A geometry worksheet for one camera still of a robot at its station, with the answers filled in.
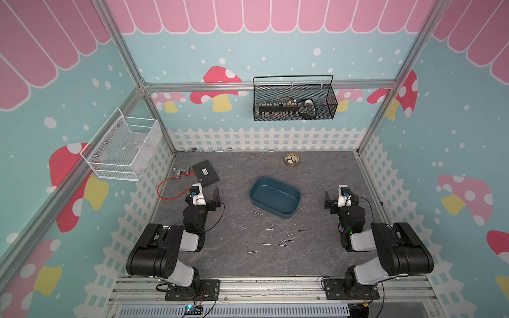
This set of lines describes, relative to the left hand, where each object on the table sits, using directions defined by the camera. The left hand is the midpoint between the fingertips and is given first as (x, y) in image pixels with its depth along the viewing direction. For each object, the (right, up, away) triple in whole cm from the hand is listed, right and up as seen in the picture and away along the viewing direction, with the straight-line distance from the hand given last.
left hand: (209, 190), depth 89 cm
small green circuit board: (-2, -43, -17) cm, 46 cm away
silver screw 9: (+42, -18, 0) cm, 46 cm away
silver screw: (+22, -11, +5) cm, 25 cm away
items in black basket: (+33, +38, +2) cm, 50 cm away
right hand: (+59, 0, +1) cm, 59 cm away
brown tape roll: (+42, +15, +26) cm, 51 cm away
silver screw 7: (+34, -24, -4) cm, 41 cm away
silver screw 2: (+16, -17, 0) cm, 23 cm away
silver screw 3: (+27, -18, 0) cm, 33 cm away
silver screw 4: (+18, -22, -4) cm, 29 cm away
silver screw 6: (+26, -23, -4) cm, 35 cm away
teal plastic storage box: (+31, -5, +11) cm, 33 cm away
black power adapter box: (-7, +8, +19) cm, 22 cm away
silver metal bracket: (-23, +9, +20) cm, 32 cm away
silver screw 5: (+20, -26, -5) cm, 33 cm away
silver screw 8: (+35, -22, -2) cm, 41 cm away
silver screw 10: (+35, -19, 0) cm, 40 cm away
